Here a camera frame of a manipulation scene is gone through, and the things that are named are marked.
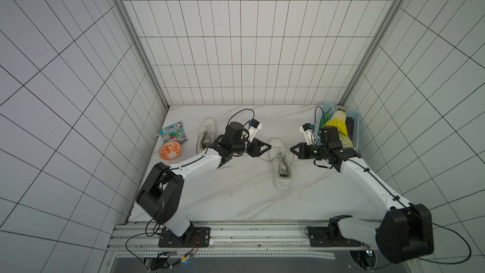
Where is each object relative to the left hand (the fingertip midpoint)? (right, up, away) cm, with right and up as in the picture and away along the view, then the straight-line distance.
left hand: (263, 148), depth 81 cm
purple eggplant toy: (+51, +10, +23) cm, 57 cm away
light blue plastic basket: (+56, +15, +25) cm, 63 cm away
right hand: (+10, 0, 0) cm, 10 cm away
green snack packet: (-48, +5, +22) cm, 53 cm away
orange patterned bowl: (-48, -4, +16) cm, 51 cm away
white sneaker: (+9, -7, +4) cm, 12 cm away
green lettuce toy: (+44, +1, +13) cm, 46 cm away
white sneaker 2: (-27, +5, +13) cm, 31 cm away
